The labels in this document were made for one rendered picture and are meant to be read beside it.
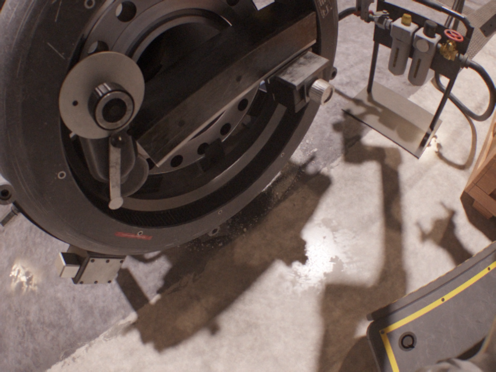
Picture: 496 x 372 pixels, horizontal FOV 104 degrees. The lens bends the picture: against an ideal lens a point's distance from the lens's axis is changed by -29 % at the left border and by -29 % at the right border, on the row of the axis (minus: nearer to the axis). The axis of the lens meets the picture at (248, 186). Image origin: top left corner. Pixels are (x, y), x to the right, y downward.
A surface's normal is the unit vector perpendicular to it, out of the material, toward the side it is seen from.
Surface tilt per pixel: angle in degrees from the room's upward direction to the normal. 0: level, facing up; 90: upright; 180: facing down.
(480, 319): 0
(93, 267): 90
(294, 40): 90
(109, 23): 90
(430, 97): 0
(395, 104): 0
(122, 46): 90
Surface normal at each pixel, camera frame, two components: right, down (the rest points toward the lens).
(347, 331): -0.18, -0.50
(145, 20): 0.67, 0.58
